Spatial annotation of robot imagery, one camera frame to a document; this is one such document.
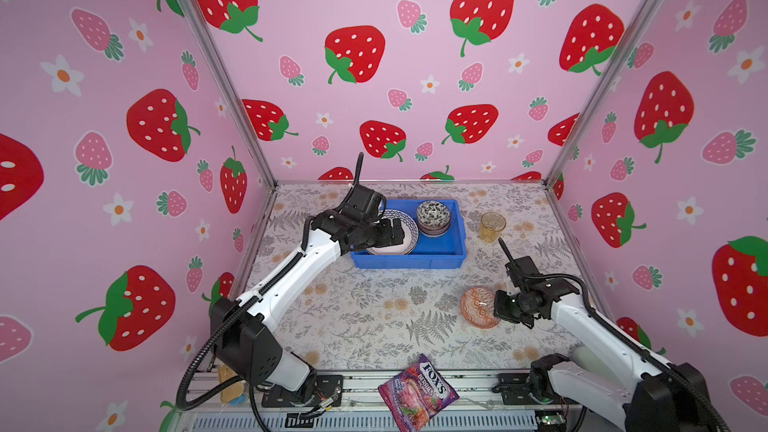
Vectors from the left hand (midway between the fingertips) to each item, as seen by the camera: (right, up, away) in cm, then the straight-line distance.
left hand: (393, 234), depth 79 cm
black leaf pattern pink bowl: (+14, -1, +19) cm, 24 cm away
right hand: (+28, -22, +4) cm, 36 cm away
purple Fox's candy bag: (+6, -38, -7) cm, 39 cm away
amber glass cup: (+36, 0, +28) cm, 45 cm away
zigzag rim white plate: (+6, -3, +22) cm, 23 cm away
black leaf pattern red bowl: (+14, +5, +22) cm, 27 cm away
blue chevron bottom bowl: (+25, -22, +7) cm, 34 cm away
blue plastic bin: (+18, -8, +23) cm, 30 cm away
